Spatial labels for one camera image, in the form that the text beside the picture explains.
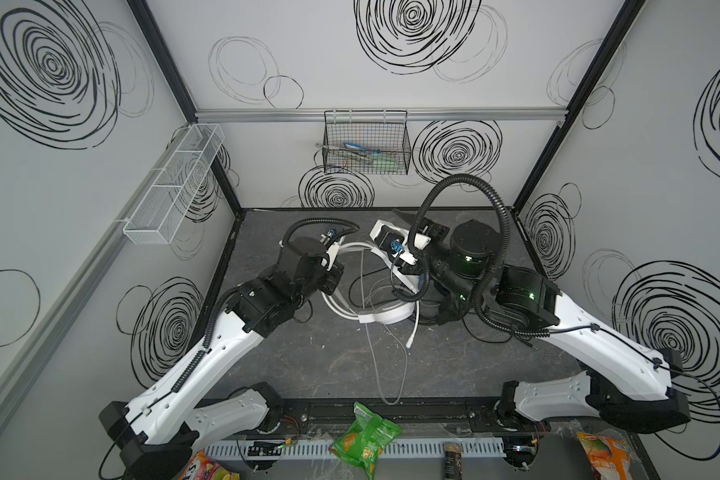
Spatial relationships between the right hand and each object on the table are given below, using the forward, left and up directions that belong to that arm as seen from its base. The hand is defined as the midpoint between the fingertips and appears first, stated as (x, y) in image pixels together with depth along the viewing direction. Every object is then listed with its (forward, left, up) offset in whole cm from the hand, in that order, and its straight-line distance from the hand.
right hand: (395, 214), depth 54 cm
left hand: (+3, +13, -17) cm, 21 cm away
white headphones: (-10, 0, -19) cm, 21 cm away
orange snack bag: (-32, -48, -43) cm, 72 cm away
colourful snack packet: (-35, +41, -44) cm, 70 cm away
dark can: (-33, -14, -44) cm, 57 cm away
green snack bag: (-31, +6, -41) cm, 52 cm away
